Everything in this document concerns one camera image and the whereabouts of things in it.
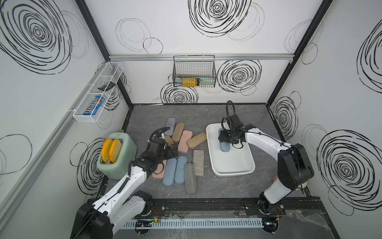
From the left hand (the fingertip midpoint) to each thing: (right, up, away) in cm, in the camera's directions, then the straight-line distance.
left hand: (171, 148), depth 83 cm
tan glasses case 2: (-3, +3, +13) cm, 13 cm away
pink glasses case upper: (+6, -1, +9) cm, 11 cm away
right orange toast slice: (-25, +2, -12) cm, 28 cm away
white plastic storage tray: (+40, -10, +9) cm, 42 cm away
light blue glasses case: (-1, -13, 0) cm, 13 cm away
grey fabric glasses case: (+11, -16, -6) cm, 20 cm away
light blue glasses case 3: (+31, 0, +3) cm, 31 cm away
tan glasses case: (+14, +2, +11) cm, 19 cm away
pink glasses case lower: (-3, -8, -15) cm, 17 cm away
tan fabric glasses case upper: (+2, +7, +17) cm, 19 cm away
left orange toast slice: (-29, +2, -12) cm, 32 cm away
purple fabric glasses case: (-4, +14, +22) cm, 26 cm away
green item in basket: (+21, +39, +4) cm, 45 cm away
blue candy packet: (-35, +24, -11) cm, 44 cm away
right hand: (+32, +5, +7) cm, 33 cm away
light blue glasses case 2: (+5, -15, -2) cm, 16 cm away
